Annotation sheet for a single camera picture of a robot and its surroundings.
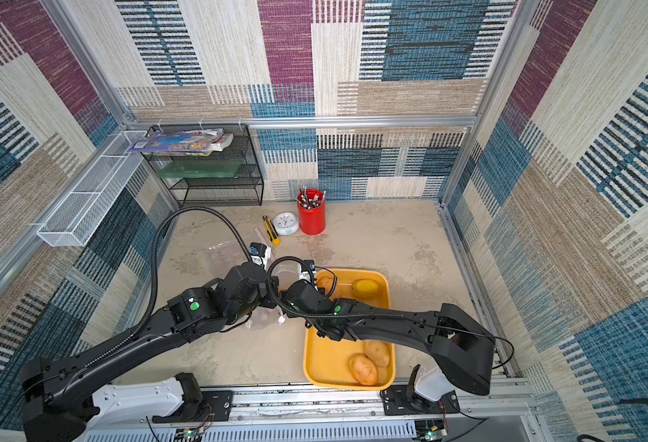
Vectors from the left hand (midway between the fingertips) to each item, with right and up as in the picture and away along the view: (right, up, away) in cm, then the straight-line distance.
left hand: (280, 280), depth 72 cm
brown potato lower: (+22, -24, +2) cm, 33 cm away
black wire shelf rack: (-24, +32, +32) cm, 52 cm away
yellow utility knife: (-10, +13, +36) cm, 40 cm away
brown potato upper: (+26, -20, +4) cm, 33 cm away
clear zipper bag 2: (-27, +2, +31) cm, 41 cm away
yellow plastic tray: (+12, -24, +6) cm, 28 cm away
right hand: (+3, -6, +10) cm, 12 cm away
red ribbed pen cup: (+7, +20, +27) cm, 34 cm away
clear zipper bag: (-1, -7, -7) cm, 10 cm away
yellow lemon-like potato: (+24, -5, +17) cm, 30 cm away
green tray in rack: (-31, +34, +23) cm, 51 cm away
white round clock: (-4, +16, +39) cm, 42 cm away
